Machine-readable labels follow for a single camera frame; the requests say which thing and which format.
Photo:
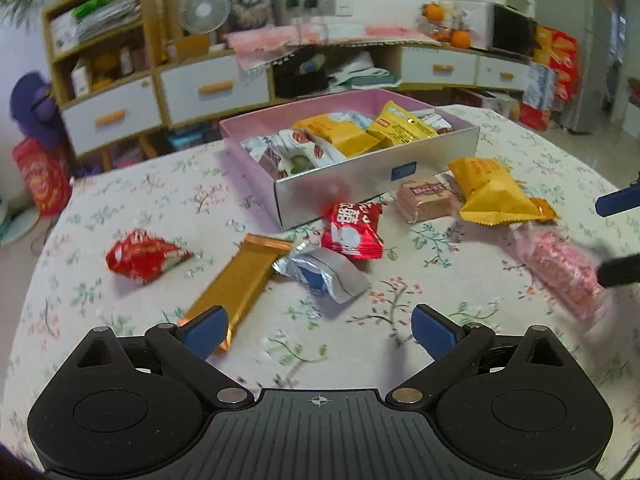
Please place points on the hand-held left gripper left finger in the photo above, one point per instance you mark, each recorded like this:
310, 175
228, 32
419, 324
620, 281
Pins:
205, 332

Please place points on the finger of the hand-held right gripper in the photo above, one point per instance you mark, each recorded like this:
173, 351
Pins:
622, 271
620, 202

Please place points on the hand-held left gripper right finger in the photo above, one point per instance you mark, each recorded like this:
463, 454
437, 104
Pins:
432, 332

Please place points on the orange snack packet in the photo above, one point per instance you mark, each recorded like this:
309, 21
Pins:
235, 280

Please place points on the pink heart candy packet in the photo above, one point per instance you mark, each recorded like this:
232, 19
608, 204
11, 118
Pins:
560, 270

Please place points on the red snack packet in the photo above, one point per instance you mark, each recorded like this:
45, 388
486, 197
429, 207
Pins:
142, 255
350, 232

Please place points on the silver snack packet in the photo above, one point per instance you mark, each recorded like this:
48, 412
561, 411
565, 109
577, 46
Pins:
325, 272

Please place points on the yellow puffy snack packet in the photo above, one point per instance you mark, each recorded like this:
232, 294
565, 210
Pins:
340, 137
492, 190

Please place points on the clear cracker packet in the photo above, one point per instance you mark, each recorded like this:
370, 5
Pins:
427, 200

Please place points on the pink and silver box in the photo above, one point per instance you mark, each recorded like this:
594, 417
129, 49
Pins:
340, 190

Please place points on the white nut snack packet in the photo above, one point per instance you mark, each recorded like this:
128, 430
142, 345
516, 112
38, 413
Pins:
255, 146
432, 121
295, 166
305, 141

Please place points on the white bread packet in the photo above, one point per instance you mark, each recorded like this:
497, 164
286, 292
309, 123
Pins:
352, 120

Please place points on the stack of red boxes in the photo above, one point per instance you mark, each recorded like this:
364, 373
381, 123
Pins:
552, 75

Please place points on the white drawer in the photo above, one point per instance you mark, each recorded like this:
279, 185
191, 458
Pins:
112, 115
215, 90
439, 66
502, 72

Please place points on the refrigerator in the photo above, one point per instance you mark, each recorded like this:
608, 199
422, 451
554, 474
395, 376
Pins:
575, 10

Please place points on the microwave oven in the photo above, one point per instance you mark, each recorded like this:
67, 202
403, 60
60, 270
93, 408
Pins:
515, 30

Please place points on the round white base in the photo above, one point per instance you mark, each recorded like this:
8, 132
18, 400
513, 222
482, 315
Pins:
17, 225

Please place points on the red patterned bag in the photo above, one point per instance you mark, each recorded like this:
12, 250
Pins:
42, 177

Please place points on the orange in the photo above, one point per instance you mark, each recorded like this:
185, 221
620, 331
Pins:
461, 38
435, 12

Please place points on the white paper bag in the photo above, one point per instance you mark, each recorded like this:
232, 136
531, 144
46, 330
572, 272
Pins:
477, 22

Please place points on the bag of small oranges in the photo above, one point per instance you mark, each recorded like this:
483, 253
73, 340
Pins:
442, 33

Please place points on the low wooden cabinet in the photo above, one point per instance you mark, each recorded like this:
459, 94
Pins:
395, 60

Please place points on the pile of folded cloths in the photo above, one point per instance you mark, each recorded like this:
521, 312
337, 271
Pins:
365, 74

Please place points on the purple plush toy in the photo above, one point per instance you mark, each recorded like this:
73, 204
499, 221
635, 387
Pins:
37, 110

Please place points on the small white box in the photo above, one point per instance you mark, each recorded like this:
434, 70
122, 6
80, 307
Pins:
80, 81

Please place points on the yellow bag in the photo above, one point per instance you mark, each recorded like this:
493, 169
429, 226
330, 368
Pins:
106, 67

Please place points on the small brown box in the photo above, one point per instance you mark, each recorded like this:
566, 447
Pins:
131, 59

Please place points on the cardboard box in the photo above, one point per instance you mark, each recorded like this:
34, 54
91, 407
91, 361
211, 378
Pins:
189, 49

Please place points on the pink cloth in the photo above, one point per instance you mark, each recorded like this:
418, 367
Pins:
300, 40

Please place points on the tall wooden shelf cabinet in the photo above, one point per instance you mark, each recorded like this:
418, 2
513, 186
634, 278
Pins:
155, 25

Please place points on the small white desk fan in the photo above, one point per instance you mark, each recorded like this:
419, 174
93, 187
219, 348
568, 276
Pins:
205, 10

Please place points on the stack of papers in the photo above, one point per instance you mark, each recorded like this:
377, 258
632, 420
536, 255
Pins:
107, 20

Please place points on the white appliance box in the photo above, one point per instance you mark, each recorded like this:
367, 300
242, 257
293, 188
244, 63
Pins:
63, 32

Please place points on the wall outlet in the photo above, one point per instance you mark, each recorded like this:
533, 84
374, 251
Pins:
307, 6
345, 7

